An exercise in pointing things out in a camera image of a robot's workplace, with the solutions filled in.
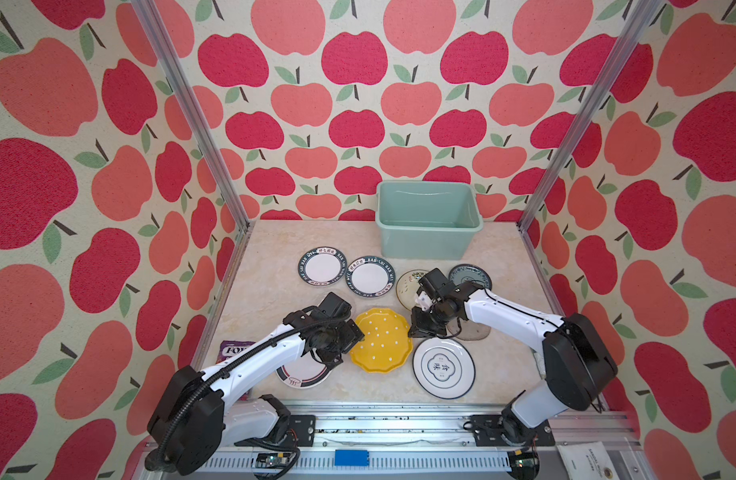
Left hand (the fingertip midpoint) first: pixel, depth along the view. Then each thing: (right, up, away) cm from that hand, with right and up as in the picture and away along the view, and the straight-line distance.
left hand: (364, 349), depth 80 cm
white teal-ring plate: (+23, -7, +4) cm, 24 cm away
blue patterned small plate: (+38, +19, +25) cm, 49 cm away
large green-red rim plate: (-17, -7, +2) cm, 19 cm away
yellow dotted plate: (+7, 0, +4) cm, 8 cm away
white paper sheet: (+53, -23, -11) cm, 58 cm away
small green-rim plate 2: (+2, +18, +27) cm, 32 cm away
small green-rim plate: (-16, +21, +28) cm, 39 cm away
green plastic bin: (+25, +40, +37) cm, 59 cm away
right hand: (+14, +3, +5) cm, 15 cm away
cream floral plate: (+15, +14, +21) cm, 29 cm away
